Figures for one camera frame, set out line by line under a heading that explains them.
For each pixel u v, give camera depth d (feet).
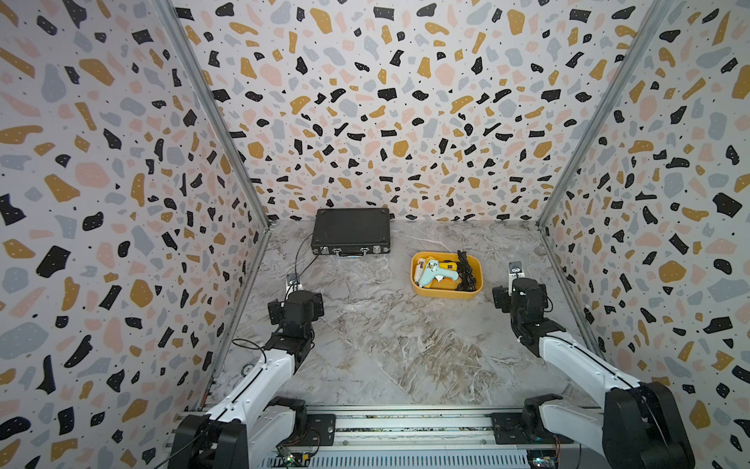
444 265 3.29
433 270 3.18
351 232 3.75
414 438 2.40
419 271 3.29
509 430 2.40
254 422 1.54
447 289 3.20
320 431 2.41
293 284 2.38
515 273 2.46
